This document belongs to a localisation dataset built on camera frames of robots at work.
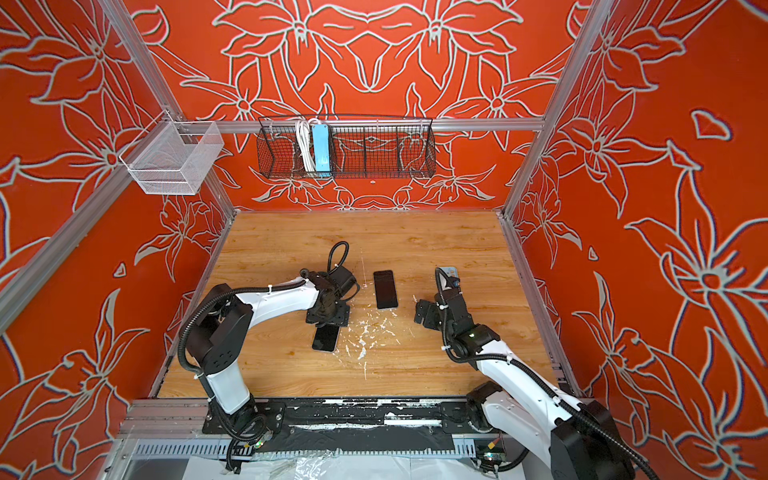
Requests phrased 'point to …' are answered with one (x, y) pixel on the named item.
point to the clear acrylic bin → (175, 157)
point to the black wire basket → (361, 147)
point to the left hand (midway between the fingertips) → (336, 318)
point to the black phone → (325, 338)
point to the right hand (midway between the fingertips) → (425, 306)
